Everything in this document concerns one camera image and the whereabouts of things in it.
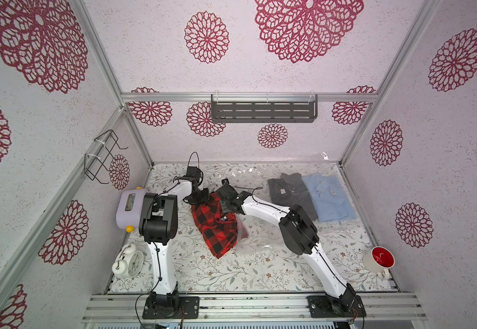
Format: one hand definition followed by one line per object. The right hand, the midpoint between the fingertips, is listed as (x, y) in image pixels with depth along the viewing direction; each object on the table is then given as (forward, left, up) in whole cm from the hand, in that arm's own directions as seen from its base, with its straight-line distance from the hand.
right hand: (226, 199), depth 100 cm
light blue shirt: (+2, -51, -3) cm, 51 cm away
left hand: (+1, +10, -3) cm, 11 cm away
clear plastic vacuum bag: (-16, -16, -4) cm, 23 cm away
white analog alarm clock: (-34, +33, +8) cm, 48 cm away
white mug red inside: (-27, -64, -4) cm, 69 cm away
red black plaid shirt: (-16, +2, 0) cm, 16 cm away
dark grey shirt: (+7, -32, -2) cm, 33 cm away
